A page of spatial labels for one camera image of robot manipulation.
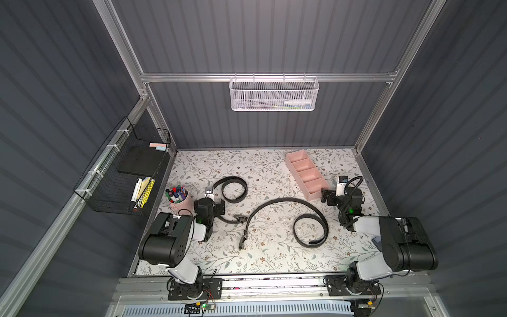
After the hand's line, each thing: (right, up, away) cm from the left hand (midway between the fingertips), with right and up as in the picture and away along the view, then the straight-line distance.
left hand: (210, 200), depth 95 cm
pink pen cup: (-12, +1, -8) cm, 14 cm away
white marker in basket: (-20, +8, -25) cm, 33 cm away
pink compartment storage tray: (+50, +12, +11) cm, 53 cm away
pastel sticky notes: (-18, +25, -11) cm, 33 cm away
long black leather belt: (+51, -6, -1) cm, 52 cm away
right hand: (+61, +6, -1) cm, 61 cm away
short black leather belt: (+15, -8, -6) cm, 18 cm away
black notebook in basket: (-23, +19, -18) cm, 35 cm away
